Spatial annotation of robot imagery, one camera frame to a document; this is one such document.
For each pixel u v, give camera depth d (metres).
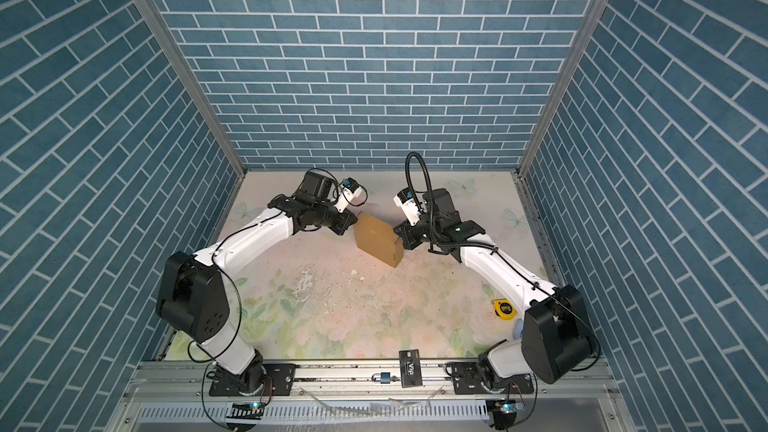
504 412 0.71
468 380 0.74
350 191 0.77
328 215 0.74
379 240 0.89
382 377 0.75
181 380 0.75
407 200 0.72
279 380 0.74
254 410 0.72
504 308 0.84
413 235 0.72
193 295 0.46
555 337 0.42
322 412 0.71
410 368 0.76
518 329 0.81
